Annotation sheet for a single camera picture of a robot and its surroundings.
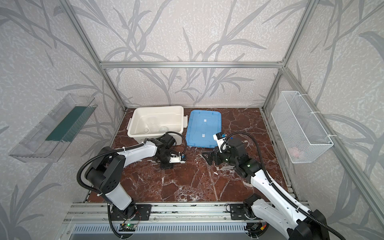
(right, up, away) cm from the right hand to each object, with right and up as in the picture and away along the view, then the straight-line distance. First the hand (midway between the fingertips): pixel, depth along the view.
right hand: (209, 146), depth 77 cm
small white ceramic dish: (-31, +7, +28) cm, 43 cm away
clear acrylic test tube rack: (+10, -14, +11) cm, 20 cm away
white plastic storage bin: (-24, +15, +27) cm, 39 cm away
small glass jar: (-41, +6, +21) cm, 47 cm away
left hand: (-21, -11, +14) cm, 27 cm away
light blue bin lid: (-4, +10, +32) cm, 33 cm away
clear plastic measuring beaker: (-39, +11, +28) cm, 50 cm away
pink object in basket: (+42, -2, -5) cm, 42 cm away
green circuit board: (-40, -38, -6) cm, 56 cm away
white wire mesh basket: (+38, +6, -16) cm, 42 cm away
